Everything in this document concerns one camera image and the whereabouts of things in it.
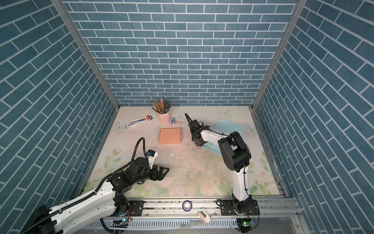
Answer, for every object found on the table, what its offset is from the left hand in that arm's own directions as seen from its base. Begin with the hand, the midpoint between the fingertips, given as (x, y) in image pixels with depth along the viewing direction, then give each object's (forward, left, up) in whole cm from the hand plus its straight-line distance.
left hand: (164, 169), depth 80 cm
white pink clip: (-22, -21, -4) cm, 31 cm away
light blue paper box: (+36, -42, -8) cm, 56 cm away
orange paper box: (+25, -1, -4) cm, 25 cm away
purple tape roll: (-16, -14, -6) cm, 22 cm away
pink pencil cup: (+38, +4, 0) cm, 38 cm away
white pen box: (+39, +24, -5) cm, 46 cm away
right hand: (+24, -23, -5) cm, 33 cm away
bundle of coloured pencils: (+45, +6, +5) cm, 46 cm away
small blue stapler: (+39, -1, -4) cm, 39 cm away
